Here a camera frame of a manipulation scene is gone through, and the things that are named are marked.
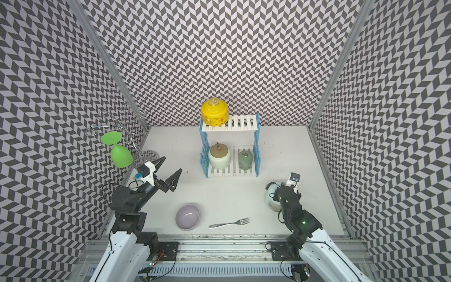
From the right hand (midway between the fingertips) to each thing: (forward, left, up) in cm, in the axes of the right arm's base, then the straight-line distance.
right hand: (283, 186), depth 80 cm
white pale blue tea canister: (-7, +4, -4) cm, 9 cm away
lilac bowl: (-11, +44, -8) cm, 46 cm away
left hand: (+2, +47, +17) cm, 50 cm away
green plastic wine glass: (+9, +73, +13) cm, 75 cm away
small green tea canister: (+17, +17, -2) cm, 24 cm away
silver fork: (-13, +19, -10) cm, 25 cm away
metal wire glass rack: (+42, +89, +2) cm, 98 cm away
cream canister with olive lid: (+17, +31, +1) cm, 35 cm away
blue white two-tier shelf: (+26, +21, +16) cm, 37 cm away
